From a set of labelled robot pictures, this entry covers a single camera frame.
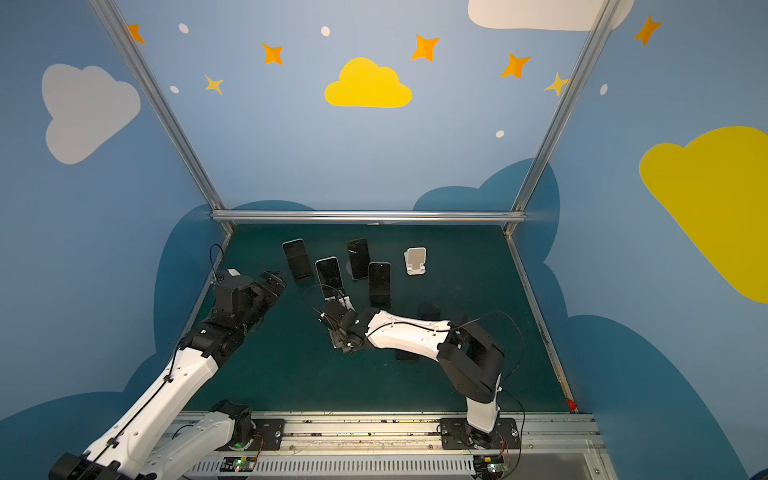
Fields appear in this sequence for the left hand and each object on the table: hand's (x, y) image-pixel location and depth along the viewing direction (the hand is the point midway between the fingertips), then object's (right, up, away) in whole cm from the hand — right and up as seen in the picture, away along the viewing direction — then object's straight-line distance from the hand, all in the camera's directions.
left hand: (282, 282), depth 79 cm
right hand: (+16, -13, +7) cm, 22 cm away
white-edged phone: (+7, -1, +32) cm, 33 cm away
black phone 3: (+31, -12, -23) cm, 40 cm away
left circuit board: (-8, -43, -8) cm, 45 cm away
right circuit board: (+53, -44, -8) cm, 69 cm away
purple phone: (+26, -3, +23) cm, 34 cm away
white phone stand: (+38, +6, +26) cm, 47 cm away
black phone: (-3, +6, +22) cm, 24 cm away
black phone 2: (+18, +6, +31) cm, 36 cm away
